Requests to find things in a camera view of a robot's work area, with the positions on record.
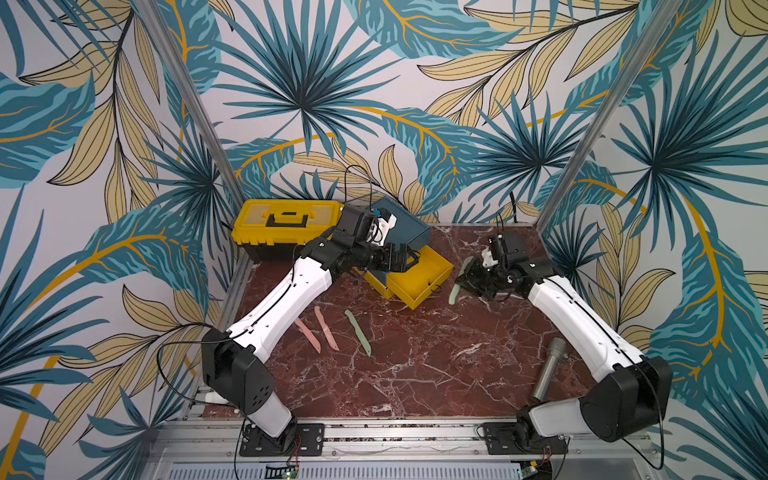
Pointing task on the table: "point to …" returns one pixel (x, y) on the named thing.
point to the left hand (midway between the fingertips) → (404, 264)
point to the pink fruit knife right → (330, 340)
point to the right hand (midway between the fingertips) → (456, 279)
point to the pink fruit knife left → (308, 334)
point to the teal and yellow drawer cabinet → (409, 229)
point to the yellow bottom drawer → (415, 285)
